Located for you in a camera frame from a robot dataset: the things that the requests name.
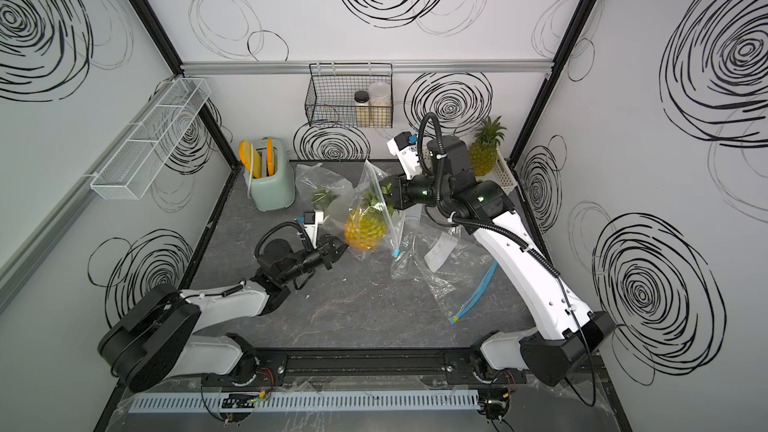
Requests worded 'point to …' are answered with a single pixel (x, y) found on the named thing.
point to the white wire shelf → (129, 169)
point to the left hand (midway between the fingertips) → (353, 239)
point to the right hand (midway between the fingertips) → (377, 188)
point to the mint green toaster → (271, 192)
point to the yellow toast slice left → (250, 158)
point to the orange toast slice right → (270, 163)
